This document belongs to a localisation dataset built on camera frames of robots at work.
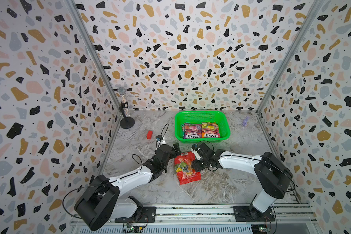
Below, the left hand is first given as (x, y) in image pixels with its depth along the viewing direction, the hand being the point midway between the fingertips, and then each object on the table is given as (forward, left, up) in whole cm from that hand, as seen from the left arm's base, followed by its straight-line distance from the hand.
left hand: (174, 145), depth 86 cm
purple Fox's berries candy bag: (+17, -12, -8) cm, 22 cm away
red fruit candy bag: (-12, -6, -8) cm, 16 cm away
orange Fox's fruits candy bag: (+17, -24, -8) cm, 31 cm away
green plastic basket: (+37, -19, -15) cm, 45 cm away
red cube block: (+15, +19, -10) cm, 26 cm away
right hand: (-8, -12, -11) cm, 18 cm away
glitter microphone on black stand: (+28, +38, -11) cm, 49 cm away
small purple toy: (+25, -53, -10) cm, 59 cm away
